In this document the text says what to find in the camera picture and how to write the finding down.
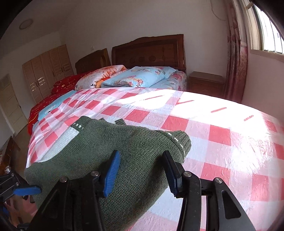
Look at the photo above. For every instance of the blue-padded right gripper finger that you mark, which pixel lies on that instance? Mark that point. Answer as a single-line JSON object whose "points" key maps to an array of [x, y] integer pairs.
{"points": [[73, 204], [223, 211]]}

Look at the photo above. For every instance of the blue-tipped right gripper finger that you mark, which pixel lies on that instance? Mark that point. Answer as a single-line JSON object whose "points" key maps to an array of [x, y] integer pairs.
{"points": [[26, 191]]}

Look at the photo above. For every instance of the green knit sweater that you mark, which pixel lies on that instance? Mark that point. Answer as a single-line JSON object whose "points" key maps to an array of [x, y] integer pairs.
{"points": [[123, 162]]}

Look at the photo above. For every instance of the pink plastic stool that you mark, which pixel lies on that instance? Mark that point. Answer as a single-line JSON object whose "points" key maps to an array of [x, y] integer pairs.
{"points": [[21, 211]]}

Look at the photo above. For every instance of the pink checkered bed sheet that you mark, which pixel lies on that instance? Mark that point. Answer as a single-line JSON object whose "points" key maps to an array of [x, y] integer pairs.
{"points": [[215, 139]]}

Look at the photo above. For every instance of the beige door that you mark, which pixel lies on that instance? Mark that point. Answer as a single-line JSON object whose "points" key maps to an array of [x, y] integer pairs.
{"points": [[11, 107]]}

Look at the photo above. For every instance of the red bed cover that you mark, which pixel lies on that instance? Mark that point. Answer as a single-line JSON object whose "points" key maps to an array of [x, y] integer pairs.
{"points": [[59, 88]]}

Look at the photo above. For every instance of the light wooden wardrobe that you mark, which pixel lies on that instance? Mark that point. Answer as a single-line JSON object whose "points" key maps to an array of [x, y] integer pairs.
{"points": [[44, 70]]}

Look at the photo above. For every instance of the orange floral pillow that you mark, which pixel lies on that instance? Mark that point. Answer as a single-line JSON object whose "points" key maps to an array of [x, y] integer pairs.
{"points": [[91, 79]]}

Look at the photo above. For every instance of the wooden nightstand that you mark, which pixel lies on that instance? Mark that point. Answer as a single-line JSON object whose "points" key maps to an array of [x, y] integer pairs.
{"points": [[206, 84]]}

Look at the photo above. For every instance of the pink floral curtain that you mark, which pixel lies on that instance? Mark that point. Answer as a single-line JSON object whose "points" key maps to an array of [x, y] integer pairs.
{"points": [[237, 52]]}

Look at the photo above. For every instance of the light blue floral quilt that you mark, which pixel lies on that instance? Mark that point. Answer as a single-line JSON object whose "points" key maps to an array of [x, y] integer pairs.
{"points": [[162, 77]]}

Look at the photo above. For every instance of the dark wooden headboard far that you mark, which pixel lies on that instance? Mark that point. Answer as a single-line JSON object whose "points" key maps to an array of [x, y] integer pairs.
{"points": [[93, 61]]}

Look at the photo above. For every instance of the dark wooden headboard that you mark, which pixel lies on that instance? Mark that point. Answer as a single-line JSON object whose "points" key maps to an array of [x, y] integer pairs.
{"points": [[165, 50], [93, 61]]}

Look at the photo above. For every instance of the round ceiling lamp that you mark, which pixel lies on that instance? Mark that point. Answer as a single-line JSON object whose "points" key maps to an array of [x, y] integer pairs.
{"points": [[26, 24]]}

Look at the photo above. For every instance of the dark wooden headboard near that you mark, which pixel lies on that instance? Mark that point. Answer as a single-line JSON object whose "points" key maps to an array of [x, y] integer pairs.
{"points": [[165, 50]]}

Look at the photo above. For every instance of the window with frame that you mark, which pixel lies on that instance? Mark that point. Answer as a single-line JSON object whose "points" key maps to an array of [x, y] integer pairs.
{"points": [[264, 36]]}

